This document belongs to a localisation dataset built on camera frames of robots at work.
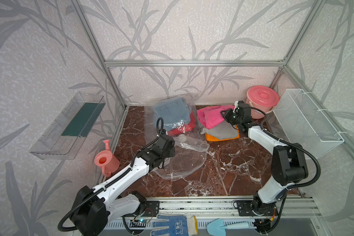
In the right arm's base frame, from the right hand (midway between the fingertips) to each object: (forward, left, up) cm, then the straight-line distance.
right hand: (220, 110), depth 91 cm
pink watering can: (-28, +67, -8) cm, 73 cm away
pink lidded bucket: (+13, -32, -2) cm, 35 cm away
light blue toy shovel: (-58, +7, -19) cm, 61 cm away
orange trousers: (-9, +6, -18) cm, 21 cm away
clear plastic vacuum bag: (-24, +19, -4) cm, 31 cm away
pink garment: (-2, +6, -2) cm, 7 cm away
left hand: (-22, +30, -7) cm, 38 cm away
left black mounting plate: (-50, +39, -18) cm, 66 cm away
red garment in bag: (-5, +23, -12) cm, 26 cm away
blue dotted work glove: (-57, +26, -19) cm, 65 cm away
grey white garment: (-5, -3, -15) cm, 16 cm away
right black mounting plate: (-50, -11, -18) cm, 54 cm away
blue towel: (+6, +30, -10) cm, 32 cm away
